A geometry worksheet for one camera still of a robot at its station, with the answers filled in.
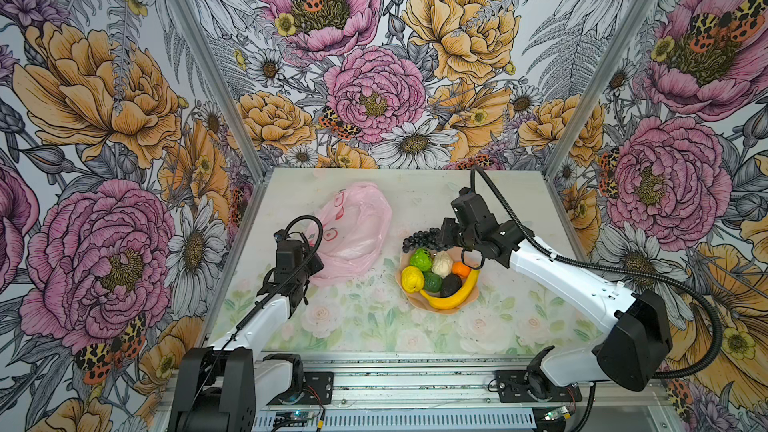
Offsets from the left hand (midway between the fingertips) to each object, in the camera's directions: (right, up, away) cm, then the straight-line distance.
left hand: (314, 261), depth 90 cm
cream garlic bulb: (+38, -1, -1) cm, 38 cm away
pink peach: (+43, -2, -3) cm, 43 cm away
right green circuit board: (+62, -32, -18) cm, 72 cm away
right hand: (+37, +8, -8) cm, 39 cm away
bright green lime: (+32, +1, -1) cm, 32 cm away
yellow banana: (+41, -8, -7) cm, 42 cm away
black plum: (+40, -6, -5) cm, 41 cm away
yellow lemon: (+29, -4, -6) cm, 30 cm away
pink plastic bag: (+11, +8, +15) cm, 20 cm away
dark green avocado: (+35, -5, -3) cm, 35 cm away
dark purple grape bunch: (+35, +7, 0) cm, 35 cm away
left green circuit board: (0, -32, -19) cm, 37 cm away
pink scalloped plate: (+30, -10, -4) cm, 32 cm away
